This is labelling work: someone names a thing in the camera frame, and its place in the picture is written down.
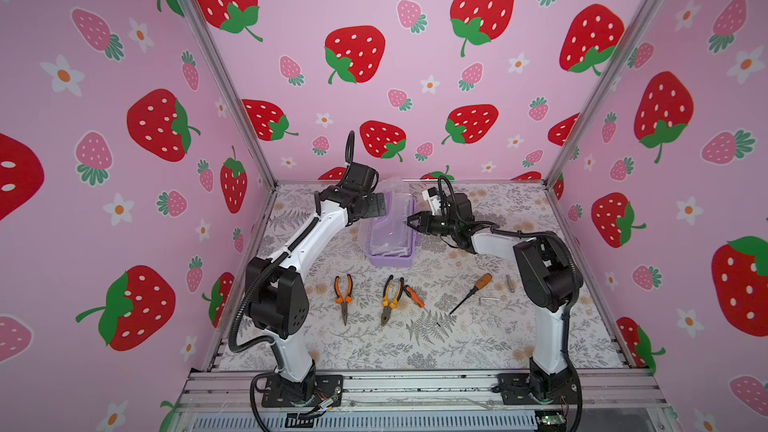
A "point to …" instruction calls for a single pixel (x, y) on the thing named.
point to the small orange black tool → (413, 294)
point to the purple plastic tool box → (388, 241)
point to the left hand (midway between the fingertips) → (369, 205)
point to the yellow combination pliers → (389, 306)
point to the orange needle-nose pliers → (344, 301)
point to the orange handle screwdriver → (481, 284)
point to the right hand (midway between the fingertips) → (403, 221)
